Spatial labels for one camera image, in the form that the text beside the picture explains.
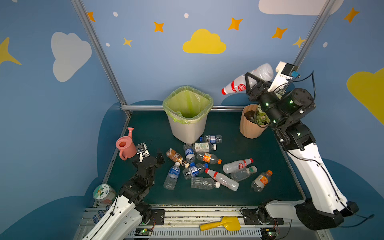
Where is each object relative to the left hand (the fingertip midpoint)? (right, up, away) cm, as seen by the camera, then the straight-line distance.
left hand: (154, 152), depth 76 cm
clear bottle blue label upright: (+18, -2, +17) cm, 25 cm away
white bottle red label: (+44, -11, +12) cm, 47 cm away
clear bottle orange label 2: (+60, -16, +6) cm, 62 cm away
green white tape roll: (-25, -21, -2) cm, 32 cm away
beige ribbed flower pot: (+58, +12, +23) cm, 63 cm away
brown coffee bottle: (+9, -5, +15) cm, 18 cm away
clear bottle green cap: (+48, -15, +10) cm, 51 cm away
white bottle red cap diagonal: (+37, -17, +6) cm, 41 cm away
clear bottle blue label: (+20, -13, +9) cm, 25 cm away
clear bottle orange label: (+30, -6, +14) cm, 34 cm away
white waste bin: (+17, +9, +16) cm, 26 cm away
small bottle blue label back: (+35, +5, +25) cm, 43 cm away
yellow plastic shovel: (+39, -35, -4) cm, 53 cm away
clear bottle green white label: (+28, 0, +22) cm, 35 cm away
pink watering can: (-20, +2, +12) cm, 23 cm away
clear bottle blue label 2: (+9, -15, +6) cm, 19 cm away
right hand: (+42, +32, -24) cm, 58 cm away
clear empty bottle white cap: (+26, -18, +4) cm, 32 cm away
